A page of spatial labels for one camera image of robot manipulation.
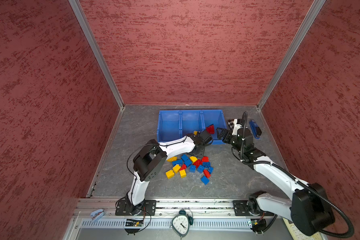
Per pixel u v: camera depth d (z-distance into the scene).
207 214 0.73
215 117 1.01
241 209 0.74
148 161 0.52
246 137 0.62
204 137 0.73
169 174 0.84
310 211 0.40
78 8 0.71
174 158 0.92
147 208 0.74
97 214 0.71
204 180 0.83
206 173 0.85
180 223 0.67
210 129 1.04
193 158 0.88
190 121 1.10
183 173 0.83
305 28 0.78
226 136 0.74
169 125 1.09
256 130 1.03
